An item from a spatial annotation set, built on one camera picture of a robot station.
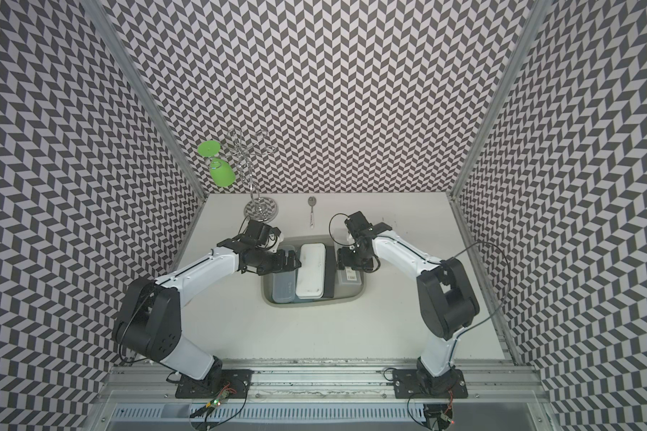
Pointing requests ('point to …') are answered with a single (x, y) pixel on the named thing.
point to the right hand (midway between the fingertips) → (347, 270)
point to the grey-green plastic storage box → (344, 294)
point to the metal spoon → (312, 201)
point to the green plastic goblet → (222, 173)
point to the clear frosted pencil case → (284, 282)
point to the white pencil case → (310, 279)
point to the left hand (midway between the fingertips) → (289, 268)
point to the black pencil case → (330, 272)
